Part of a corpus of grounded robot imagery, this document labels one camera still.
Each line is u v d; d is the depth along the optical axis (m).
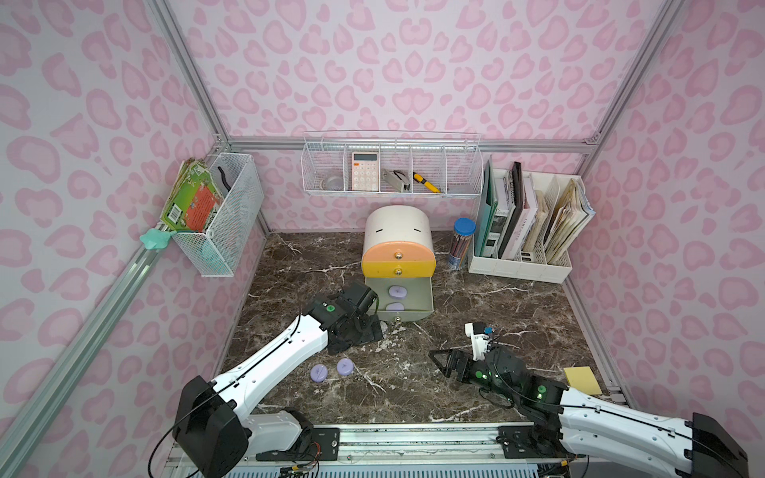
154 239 0.63
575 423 0.53
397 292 0.98
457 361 0.68
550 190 1.04
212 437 0.38
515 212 0.88
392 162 1.04
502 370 0.57
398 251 0.86
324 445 0.73
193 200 0.72
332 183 0.96
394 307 0.93
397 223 0.96
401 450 0.72
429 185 0.98
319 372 0.84
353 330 0.64
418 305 0.91
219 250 0.72
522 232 0.98
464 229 0.93
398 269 0.90
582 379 0.82
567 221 0.93
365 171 0.95
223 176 0.88
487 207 0.86
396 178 0.98
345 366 0.84
